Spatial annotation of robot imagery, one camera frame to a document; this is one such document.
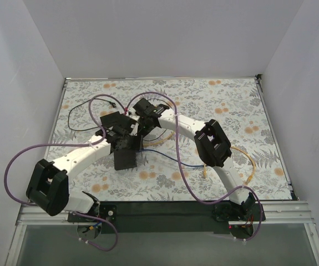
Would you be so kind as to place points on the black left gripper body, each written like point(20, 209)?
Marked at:
point(136, 141)

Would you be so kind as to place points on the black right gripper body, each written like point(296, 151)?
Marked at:
point(141, 122)

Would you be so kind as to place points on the black network switch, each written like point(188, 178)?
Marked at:
point(124, 159)
point(140, 97)

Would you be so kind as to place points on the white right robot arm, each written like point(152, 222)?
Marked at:
point(213, 147)

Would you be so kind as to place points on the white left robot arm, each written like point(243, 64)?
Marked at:
point(49, 185)

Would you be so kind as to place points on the black power adapter brick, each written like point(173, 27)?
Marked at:
point(116, 119)

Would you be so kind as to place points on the floral patterned table mat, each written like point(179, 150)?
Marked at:
point(169, 168)

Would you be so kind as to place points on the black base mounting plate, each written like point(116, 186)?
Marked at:
point(180, 216)

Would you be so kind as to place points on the aluminium frame rail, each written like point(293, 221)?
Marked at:
point(276, 212)

